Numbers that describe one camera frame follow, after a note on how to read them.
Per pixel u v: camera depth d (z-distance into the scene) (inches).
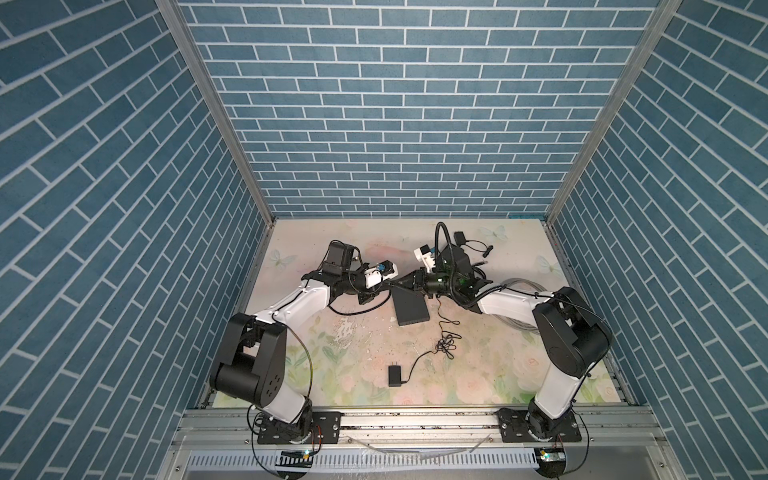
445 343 34.4
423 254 33.2
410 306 36.8
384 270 29.0
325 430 29.1
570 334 19.2
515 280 40.1
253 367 17.3
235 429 29.5
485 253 42.9
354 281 30.2
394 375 31.8
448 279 28.4
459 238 45.3
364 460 30.3
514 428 28.9
